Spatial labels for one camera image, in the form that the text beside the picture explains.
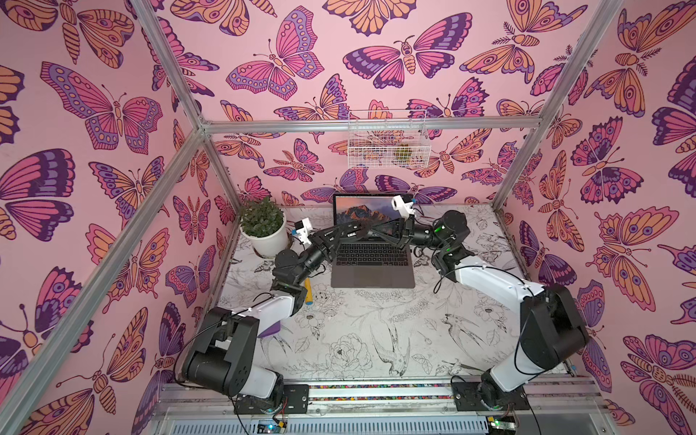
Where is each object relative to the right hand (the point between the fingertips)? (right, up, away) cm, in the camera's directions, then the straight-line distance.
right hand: (377, 230), depth 68 cm
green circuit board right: (+33, -50, +3) cm, 61 cm away
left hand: (-7, 0, +6) cm, 10 cm away
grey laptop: (0, -12, +35) cm, 37 cm away
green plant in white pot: (-37, +2, +26) cm, 45 cm away
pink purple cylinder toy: (-30, -31, +17) cm, 47 cm away
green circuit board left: (-28, -52, +4) cm, 59 cm away
